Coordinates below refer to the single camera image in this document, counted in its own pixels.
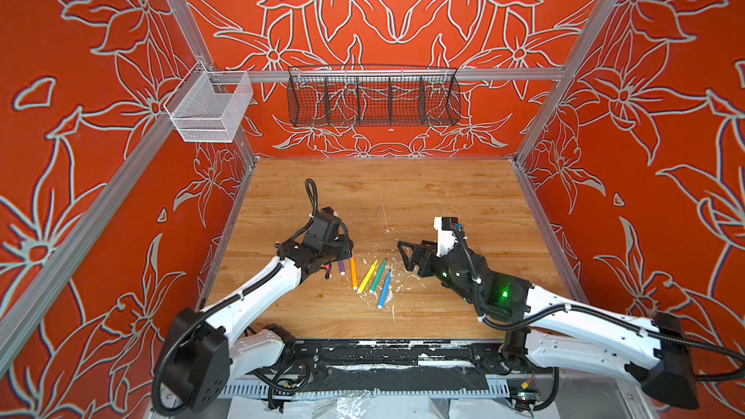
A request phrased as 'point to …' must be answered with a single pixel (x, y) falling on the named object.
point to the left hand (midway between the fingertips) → (351, 242)
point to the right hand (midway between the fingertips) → (406, 240)
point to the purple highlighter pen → (341, 268)
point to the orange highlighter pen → (354, 273)
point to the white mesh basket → (208, 106)
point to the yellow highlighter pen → (368, 277)
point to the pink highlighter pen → (331, 274)
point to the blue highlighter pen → (384, 290)
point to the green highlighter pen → (377, 276)
